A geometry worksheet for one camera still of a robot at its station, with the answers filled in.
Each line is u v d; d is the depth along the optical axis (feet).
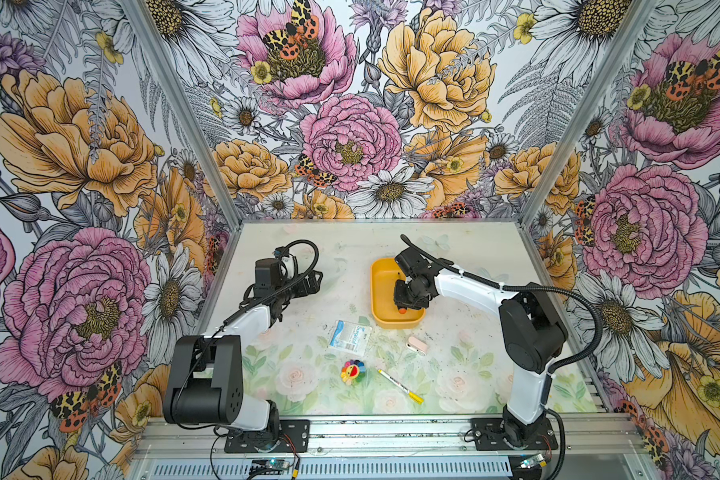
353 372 2.73
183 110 2.88
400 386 2.67
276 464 2.33
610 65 2.62
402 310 2.93
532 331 1.63
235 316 1.88
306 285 2.71
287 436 2.40
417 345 2.85
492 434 2.43
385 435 2.50
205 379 1.45
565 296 1.57
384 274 3.34
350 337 2.99
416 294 2.60
